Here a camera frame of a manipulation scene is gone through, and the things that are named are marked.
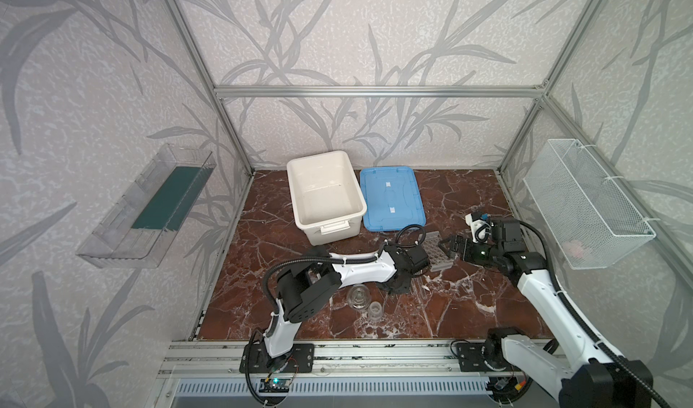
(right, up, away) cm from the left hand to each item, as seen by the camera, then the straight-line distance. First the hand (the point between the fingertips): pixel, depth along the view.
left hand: (402, 282), depth 87 cm
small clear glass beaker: (-9, -4, -13) cm, 16 cm away
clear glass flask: (-14, -1, -8) cm, 16 cm away
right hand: (+14, +15, -5) cm, 22 cm away
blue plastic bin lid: (-1, +27, +24) cm, 36 cm away
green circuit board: (-36, -22, -16) cm, 46 cm away
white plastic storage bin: (-29, +27, +25) cm, 46 cm away
